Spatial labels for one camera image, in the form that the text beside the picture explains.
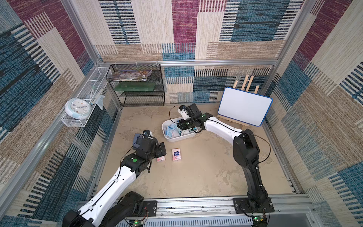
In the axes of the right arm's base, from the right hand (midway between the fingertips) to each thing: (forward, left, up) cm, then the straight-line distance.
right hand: (178, 124), depth 94 cm
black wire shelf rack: (+32, +28, -6) cm, 43 cm away
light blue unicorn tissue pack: (-2, +6, -5) cm, 8 cm away
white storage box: (-6, -1, -7) cm, 9 cm away
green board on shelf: (+30, +32, +8) cm, 45 cm away
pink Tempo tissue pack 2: (-17, +1, -9) cm, 20 cm away
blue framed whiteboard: (+6, -43, +9) cm, 44 cm away
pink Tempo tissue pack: (-19, +11, -10) cm, 25 cm away
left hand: (-17, +11, +2) cm, 21 cm away
